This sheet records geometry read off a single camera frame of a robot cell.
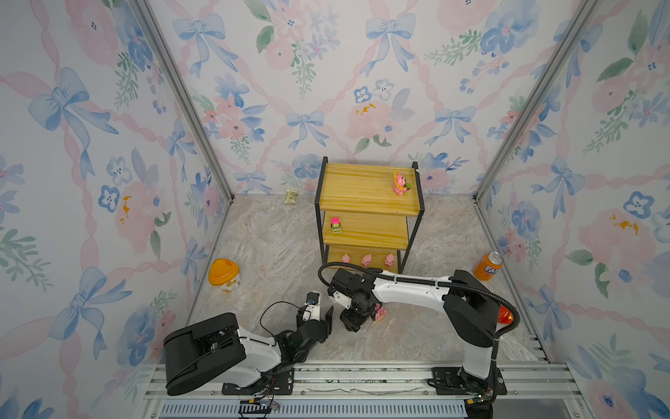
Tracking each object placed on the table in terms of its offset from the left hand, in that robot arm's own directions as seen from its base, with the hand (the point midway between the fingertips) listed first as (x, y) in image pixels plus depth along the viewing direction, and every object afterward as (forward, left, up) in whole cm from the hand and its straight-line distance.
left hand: (327, 306), depth 85 cm
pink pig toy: (+18, -6, 0) cm, 20 cm away
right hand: (-4, -8, -2) cm, 9 cm away
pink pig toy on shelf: (+17, -22, +1) cm, 28 cm away
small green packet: (+52, +19, -2) cm, 56 cm away
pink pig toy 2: (+17, -14, +1) cm, 22 cm away
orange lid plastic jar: (+7, +33, +8) cm, 35 cm away
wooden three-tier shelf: (+14, -11, +30) cm, 35 cm away
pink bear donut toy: (-2, -18, +1) cm, 18 cm away
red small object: (-3, -57, 0) cm, 57 cm away
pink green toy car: (+21, -3, +17) cm, 27 cm away
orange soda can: (+12, -54, +7) cm, 56 cm away
